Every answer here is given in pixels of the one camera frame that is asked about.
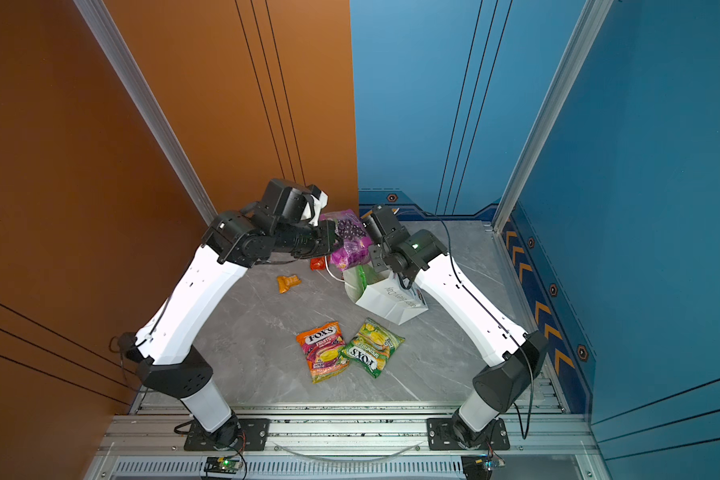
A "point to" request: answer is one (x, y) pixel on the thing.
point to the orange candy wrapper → (287, 282)
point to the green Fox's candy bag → (371, 347)
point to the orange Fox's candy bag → (322, 347)
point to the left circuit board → (219, 464)
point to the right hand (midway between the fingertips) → (384, 250)
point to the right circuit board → (480, 467)
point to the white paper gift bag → (385, 294)
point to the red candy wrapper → (318, 263)
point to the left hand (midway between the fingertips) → (348, 239)
